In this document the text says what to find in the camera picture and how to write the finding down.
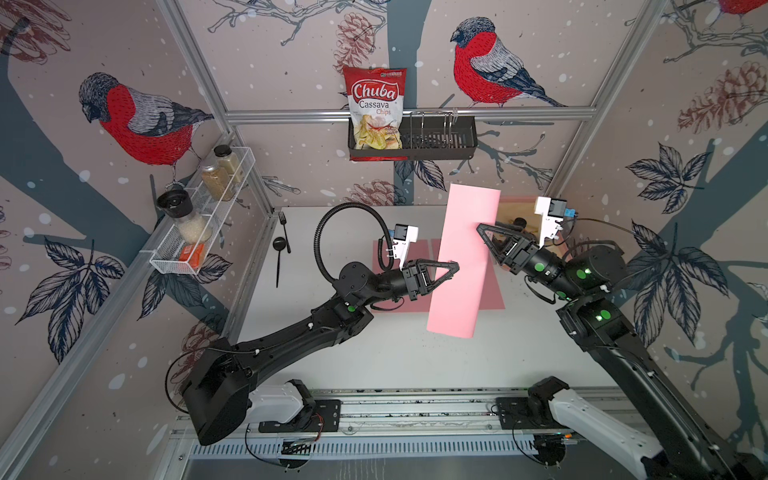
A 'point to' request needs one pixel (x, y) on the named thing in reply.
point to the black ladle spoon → (279, 244)
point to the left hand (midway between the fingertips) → (460, 272)
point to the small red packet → (196, 256)
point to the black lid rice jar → (192, 226)
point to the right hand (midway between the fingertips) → (479, 226)
